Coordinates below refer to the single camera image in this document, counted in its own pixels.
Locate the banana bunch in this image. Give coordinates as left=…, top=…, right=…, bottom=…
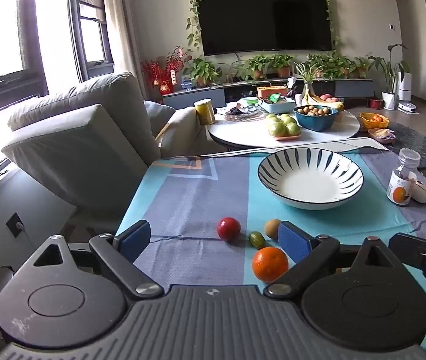
left=301, top=90, right=345, bottom=111

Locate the grey cushion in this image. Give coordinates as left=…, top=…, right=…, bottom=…
left=143, top=100, right=176, bottom=139

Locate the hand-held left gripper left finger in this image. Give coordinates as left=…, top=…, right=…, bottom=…
left=22, top=219, right=165, bottom=301

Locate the small green jujube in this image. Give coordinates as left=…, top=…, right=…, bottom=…
left=248, top=231, right=266, bottom=250

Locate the small white round device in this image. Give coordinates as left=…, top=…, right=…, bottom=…
left=410, top=180, right=426, bottom=204

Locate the red berry decoration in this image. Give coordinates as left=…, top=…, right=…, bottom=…
left=140, top=47, right=193, bottom=96

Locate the white air purifier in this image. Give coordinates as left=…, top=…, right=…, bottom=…
left=396, top=72, right=413, bottom=102

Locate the black wall socket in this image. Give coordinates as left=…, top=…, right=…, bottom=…
left=6, top=212, right=26, bottom=239

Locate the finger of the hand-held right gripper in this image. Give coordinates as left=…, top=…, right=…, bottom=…
left=388, top=232, right=426, bottom=269

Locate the white robot vacuum dock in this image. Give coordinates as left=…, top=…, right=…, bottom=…
left=395, top=101, right=420, bottom=115

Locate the glass dish of snacks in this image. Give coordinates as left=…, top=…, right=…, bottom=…
left=217, top=99, right=270, bottom=121

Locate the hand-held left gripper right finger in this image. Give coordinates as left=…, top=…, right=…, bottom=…
left=263, top=221, right=409, bottom=301

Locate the brown kiwi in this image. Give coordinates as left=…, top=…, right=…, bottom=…
left=264, top=218, right=283, bottom=240

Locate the beige cushion yellow stripe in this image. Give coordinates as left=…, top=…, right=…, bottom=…
left=158, top=107, right=210, bottom=158

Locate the grey television cabinet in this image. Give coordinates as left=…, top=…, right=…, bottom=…
left=161, top=78, right=376, bottom=110

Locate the striped white ceramic bowl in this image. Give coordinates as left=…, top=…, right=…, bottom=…
left=257, top=148, right=364, bottom=211

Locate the pile of small kiwis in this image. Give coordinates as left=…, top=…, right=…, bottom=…
left=296, top=106, right=334, bottom=117

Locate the dark blue bowl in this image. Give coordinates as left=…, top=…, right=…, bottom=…
left=293, top=105, right=338, bottom=132

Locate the narrow dark framed window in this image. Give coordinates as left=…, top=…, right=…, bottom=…
left=68, top=0, right=114, bottom=82

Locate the light blue plastic basket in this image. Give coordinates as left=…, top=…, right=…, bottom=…
left=260, top=97, right=296, bottom=114

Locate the pink dish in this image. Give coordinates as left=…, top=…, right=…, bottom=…
left=368, top=127, right=397, bottom=145

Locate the orange plastic basket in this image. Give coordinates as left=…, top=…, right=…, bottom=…
left=359, top=112, right=391, bottom=131

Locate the black wall television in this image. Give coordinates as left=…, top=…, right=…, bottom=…
left=193, top=0, right=328, bottom=57

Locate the blue patterned tablecloth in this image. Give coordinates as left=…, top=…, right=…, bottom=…
left=115, top=150, right=426, bottom=349

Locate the grey sofa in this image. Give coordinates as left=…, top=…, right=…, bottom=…
left=2, top=71, right=199, bottom=233

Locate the large orange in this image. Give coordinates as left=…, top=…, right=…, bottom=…
left=251, top=246, right=289, bottom=284

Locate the orange rectangular box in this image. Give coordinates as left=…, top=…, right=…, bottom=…
left=257, top=85, right=289, bottom=99

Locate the yellow tin can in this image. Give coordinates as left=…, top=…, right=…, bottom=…
left=193, top=98, right=215, bottom=126

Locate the round white coffee table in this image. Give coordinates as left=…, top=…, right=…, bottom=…
left=207, top=99, right=360, bottom=149

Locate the spider plant in vase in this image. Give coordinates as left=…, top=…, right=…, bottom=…
left=292, top=62, right=328, bottom=106

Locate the tall plant white pot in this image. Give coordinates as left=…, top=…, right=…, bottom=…
left=368, top=43, right=410, bottom=110

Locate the beige curtain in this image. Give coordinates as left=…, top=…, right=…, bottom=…
left=102, top=0, right=150, bottom=100

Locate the potted pothos plant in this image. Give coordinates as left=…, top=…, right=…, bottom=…
left=353, top=55, right=373, bottom=79
left=307, top=50, right=356, bottom=79
left=269, top=54, right=298, bottom=79
left=235, top=54, right=274, bottom=81
left=183, top=56, right=223, bottom=88

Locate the dark round stone table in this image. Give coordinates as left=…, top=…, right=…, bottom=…
left=359, top=120, right=426, bottom=169

